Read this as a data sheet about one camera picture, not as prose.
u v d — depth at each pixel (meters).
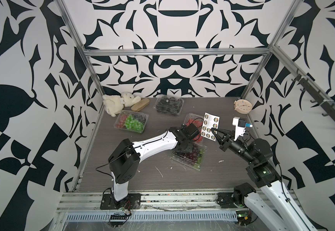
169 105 1.14
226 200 0.74
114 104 1.05
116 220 0.73
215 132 0.64
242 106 1.12
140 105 1.11
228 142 0.57
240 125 0.56
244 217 0.71
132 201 0.75
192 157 0.83
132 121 0.96
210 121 0.65
